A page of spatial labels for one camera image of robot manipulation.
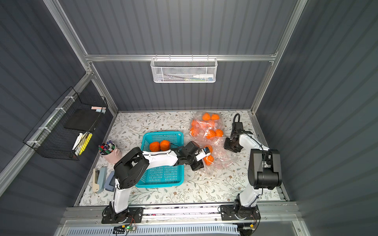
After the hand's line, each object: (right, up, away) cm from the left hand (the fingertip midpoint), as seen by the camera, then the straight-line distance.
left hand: (202, 162), depth 90 cm
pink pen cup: (-54, +7, -6) cm, 55 cm away
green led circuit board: (-41, -29, -18) cm, 53 cm away
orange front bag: (+4, +2, -3) cm, 6 cm away
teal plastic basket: (-21, -8, -3) cm, 23 cm away
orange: (-30, +9, +3) cm, 32 cm away
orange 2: (-24, +10, +4) cm, 26 cm away
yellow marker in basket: (-57, +15, -21) cm, 63 cm away
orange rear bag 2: (+7, +17, +9) cm, 20 cm away
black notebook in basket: (-64, +26, -13) cm, 71 cm away
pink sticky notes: (-61, +32, -6) cm, 69 cm away
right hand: (+18, +9, +4) cm, 21 cm away
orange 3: (+4, +29, +18) cm, 35 cm away
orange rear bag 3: (+12, +18, +11) cm, 24 cm away
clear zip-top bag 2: (+5, +22, +16) cm, 28 cm away
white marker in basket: (-62, +16, -20) cm, 67 cm away
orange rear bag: (+11, +29, +18) cm, 36 cm away
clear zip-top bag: (+12, +2, +4) cm, 13 cm away
